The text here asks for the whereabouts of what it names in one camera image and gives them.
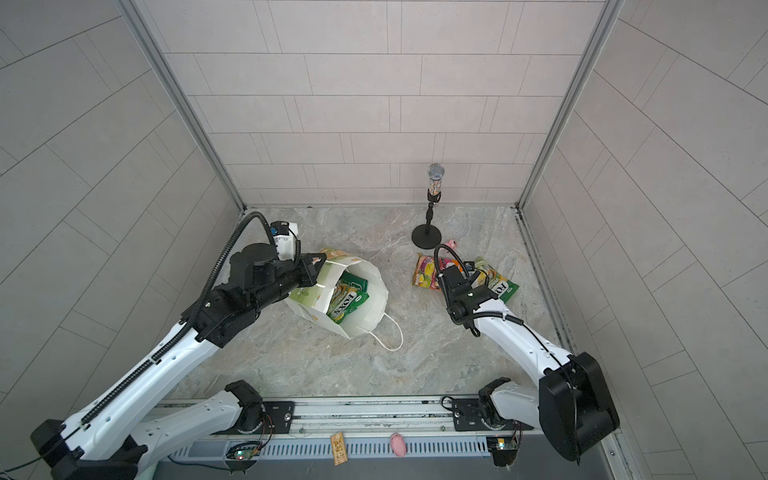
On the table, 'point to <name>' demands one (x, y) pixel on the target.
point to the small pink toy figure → (452, 244)
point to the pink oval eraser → (398, 445)
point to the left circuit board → (246, 454)
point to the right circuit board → (504, 450)
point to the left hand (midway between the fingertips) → (334, 254)
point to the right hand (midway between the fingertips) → (469, 304)
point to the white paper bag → (312, 302)
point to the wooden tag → (339, 449)
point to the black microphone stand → (428, 235)
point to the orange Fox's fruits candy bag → (425, 274)
